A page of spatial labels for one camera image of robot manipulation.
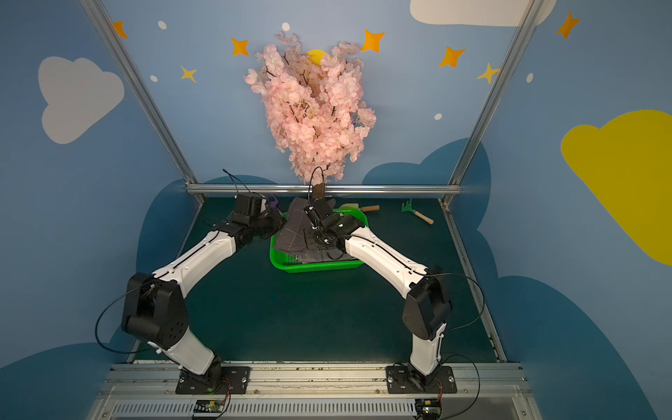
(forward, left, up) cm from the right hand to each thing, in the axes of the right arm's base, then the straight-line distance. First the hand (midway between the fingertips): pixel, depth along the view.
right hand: (316, 233), depth 84 cm
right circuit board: (-43, -36, -23) cm, 60 cm away
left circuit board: (-47, +26, -21) cm, 57 cm away
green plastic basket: (-5, +10, -12) cm, 16 cm away
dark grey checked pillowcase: (+2, +7, -3) cm, 8 cm away
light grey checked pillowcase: (0, +1, -14) cm, 14 cm away
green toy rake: (+33, -38, -20) cm, 54 cm away
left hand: (+7, +10, +1) cm, 13 cm away
